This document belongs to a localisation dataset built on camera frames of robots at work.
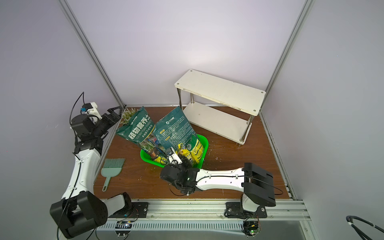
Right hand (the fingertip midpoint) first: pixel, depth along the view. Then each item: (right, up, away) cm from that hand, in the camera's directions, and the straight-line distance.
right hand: (178, 154), depth 76 cm
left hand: (-30, +23, -2) cm, 38 cm away
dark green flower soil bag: (-22, +12, +4) cm, 25 cm away
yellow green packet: (-8, -4, +1) cm, 9 cm away
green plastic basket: (-19, -3, +7) cm, 20 cm away
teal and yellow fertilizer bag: (-3, +13, +3) cm, 13 cm away
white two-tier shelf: (+31, +28, +45) cm, 61 cm away
